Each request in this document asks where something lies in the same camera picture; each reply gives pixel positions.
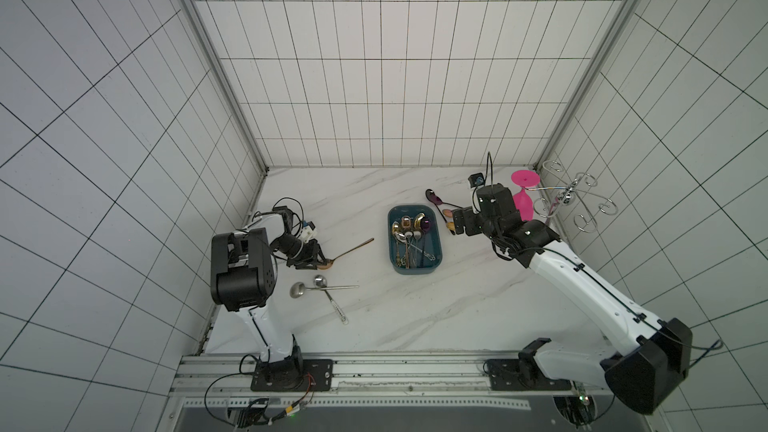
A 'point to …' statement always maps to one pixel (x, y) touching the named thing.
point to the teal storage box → (426, 219)
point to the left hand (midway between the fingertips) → (318, 266)
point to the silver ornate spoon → (403, 239)
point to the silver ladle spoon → (298, 289)
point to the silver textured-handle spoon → (416, 236)
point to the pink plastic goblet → (524, 178)
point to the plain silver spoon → (409, 236)
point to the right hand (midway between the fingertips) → (460, 207)
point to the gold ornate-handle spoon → (396, 228)
